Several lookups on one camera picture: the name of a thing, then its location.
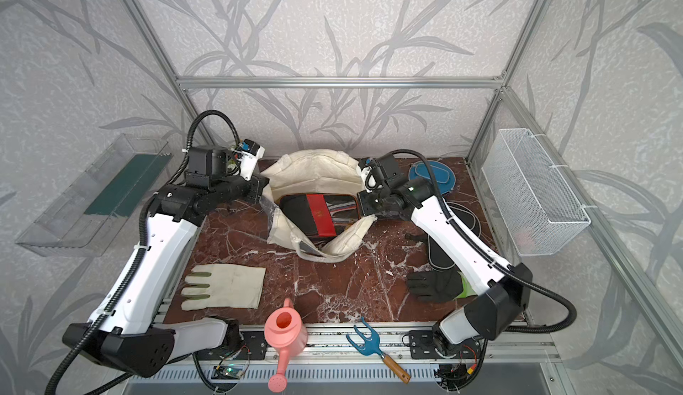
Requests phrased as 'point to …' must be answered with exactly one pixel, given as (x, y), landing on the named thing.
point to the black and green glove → (439, 286)
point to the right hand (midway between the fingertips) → (359, 199)
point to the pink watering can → (285, 330)
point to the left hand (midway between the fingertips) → (267, 179)
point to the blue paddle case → (445, 177)
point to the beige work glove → (229, 286)
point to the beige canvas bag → (312, 172)
